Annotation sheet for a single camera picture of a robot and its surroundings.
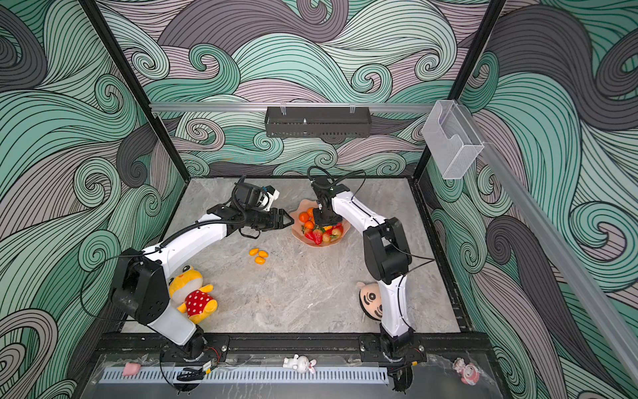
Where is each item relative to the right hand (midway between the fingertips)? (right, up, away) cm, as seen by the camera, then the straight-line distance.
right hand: (324, 221), depth 95 cm
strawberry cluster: (-3, -5, -2) cm, 7 cm away
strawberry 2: (+4, -4, -3) cm, 7 cm away
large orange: (-8, +1, +5) cm, 10 cm away
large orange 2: (-6, -1, +3) cm, 7 cm away
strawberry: (+6, -2, +1) cm, 7 cm away
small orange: (-6, +4, +9) cm, 11 cm away
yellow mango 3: (-24, -12, -1) cm, 27 cm away
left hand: (-12, +2, -12) cm, 17 cm away
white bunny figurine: (-8, -37, -27) cm, 47 cm away
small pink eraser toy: (-56, -39, -27) cm, 73 cm away
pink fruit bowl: (-11, -4, 0) cm, 11 cm away
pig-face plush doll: (+13, -22, -20) cm, 33 cm away
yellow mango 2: (-27, -11, -2) cm, 30 cm away
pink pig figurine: (+39, -38, -29) cm, 62 cm away
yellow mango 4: (-25, -15, -3) cm, 29 cm away
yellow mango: (+1, -2, -1) cm, 3 cm away
